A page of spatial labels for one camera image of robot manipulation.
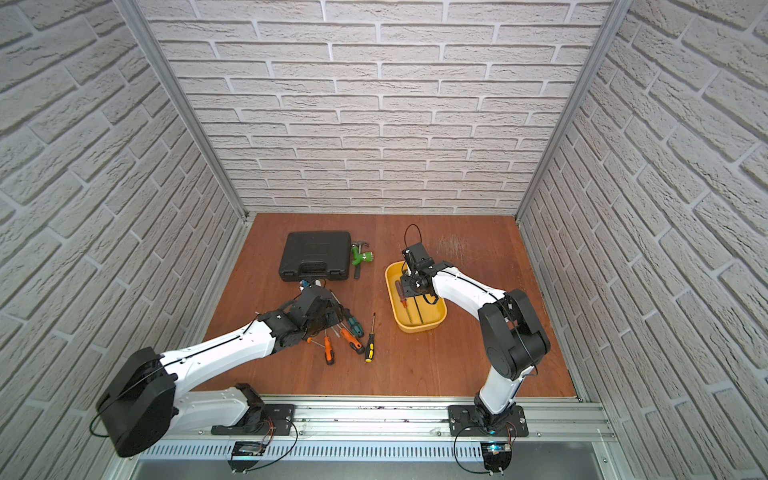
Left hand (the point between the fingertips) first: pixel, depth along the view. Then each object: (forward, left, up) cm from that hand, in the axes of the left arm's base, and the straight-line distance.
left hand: (344, 306), depth 85 cm
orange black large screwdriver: (-8, -2, -6) cm, 10 cm away
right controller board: (-35, -39, -9) cm, 54 cm away
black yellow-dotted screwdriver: (+4, -21, -5) cm, 22 cm away
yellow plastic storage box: (+1, -21, -7) cm, 22 cm away
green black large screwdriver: (-3, -3, -5) cm, 7 cm away
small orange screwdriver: (-11, +4, -7) cm, 14 cm away
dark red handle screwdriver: (+7, -17, -6) cm, 20 cm away
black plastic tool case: (+22, +14, -4) cm, 26 cm away
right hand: (+9, -22, -3) cm, 24 cm away
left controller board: (-35, +22, -10) cm, 42 cm away
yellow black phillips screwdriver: (-12, -7, -7) cm, 16 cm away
